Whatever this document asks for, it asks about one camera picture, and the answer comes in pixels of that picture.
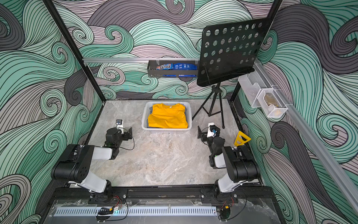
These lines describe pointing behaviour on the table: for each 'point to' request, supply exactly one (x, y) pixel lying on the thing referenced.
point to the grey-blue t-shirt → (150, 111)
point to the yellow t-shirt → (172, 115)
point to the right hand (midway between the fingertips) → (209, 125)
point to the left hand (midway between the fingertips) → (124, 126)
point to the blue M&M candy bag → (176, 66)
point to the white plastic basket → (146, 106)
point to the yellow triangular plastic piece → (241, 138)
